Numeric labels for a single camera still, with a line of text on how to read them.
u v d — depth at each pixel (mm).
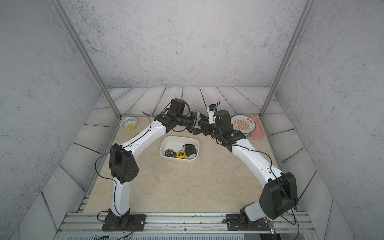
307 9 711
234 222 725
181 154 958
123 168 514
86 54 869
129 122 1147
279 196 408
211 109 694
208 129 711
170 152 960
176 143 1018
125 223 661
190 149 974
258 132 1109
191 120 741
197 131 773
